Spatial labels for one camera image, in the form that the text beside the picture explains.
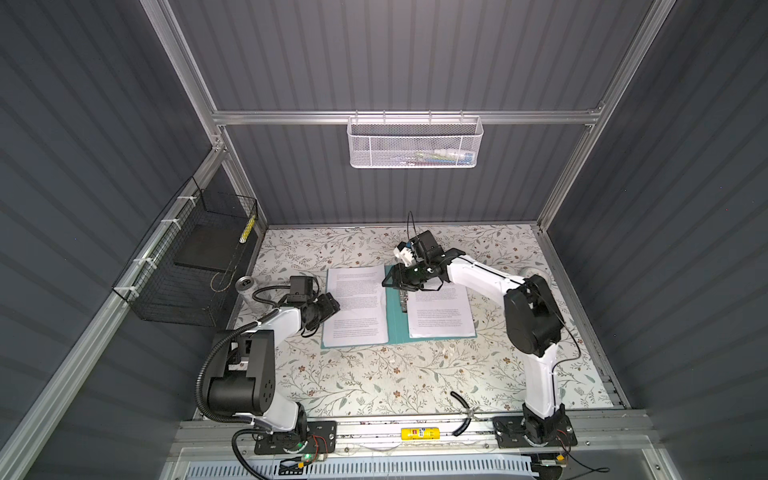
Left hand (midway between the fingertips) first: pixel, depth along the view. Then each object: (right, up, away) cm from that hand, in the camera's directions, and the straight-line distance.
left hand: (332, 308), depth 94 cm
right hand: (+19, +7, -3) cm, 20 cm away
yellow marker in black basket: (-21, +24, -12) cm, 34 cm away
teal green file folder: (+21, -4, -1) cm, 21 cm away
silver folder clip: (+23, +2, +4) cm, 24 cm away
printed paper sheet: (+35, -2, +2) cm, 35 cm away
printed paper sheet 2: (+10, -3, 0) cm, 10 cm away
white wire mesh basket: (+29, +64, +29) cm, 76 cm away
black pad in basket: (-28, +19, -17) cm, 38 cm away
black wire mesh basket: (-33, +12, -22) cm, 42 cm away
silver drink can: (-24, +9, -8) cm, 27 cm away
